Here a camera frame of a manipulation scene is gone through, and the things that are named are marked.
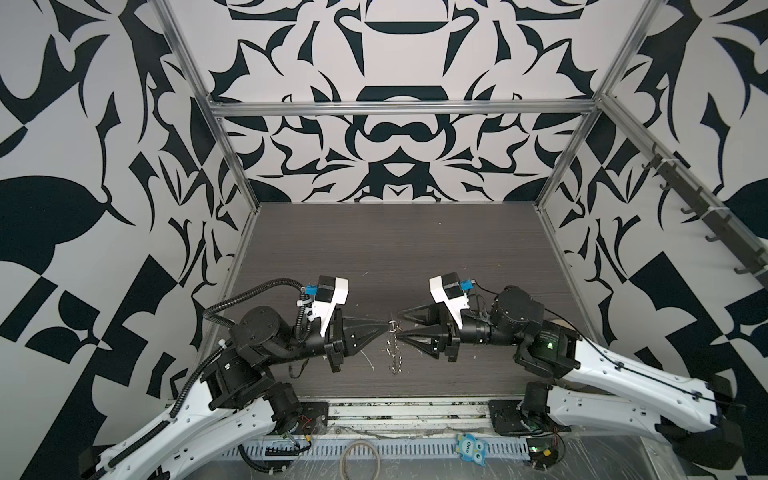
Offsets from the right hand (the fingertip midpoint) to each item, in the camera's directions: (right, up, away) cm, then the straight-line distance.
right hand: (403, 328), depth 52 cm
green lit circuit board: (+34, -35, +19) cm, 52 cm away
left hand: (-2, +2, -2) cm, 4 cm away
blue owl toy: (+17, -33, +18) cm, 41 cm away
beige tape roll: (-13, -34, +17) cm, 41 cm away
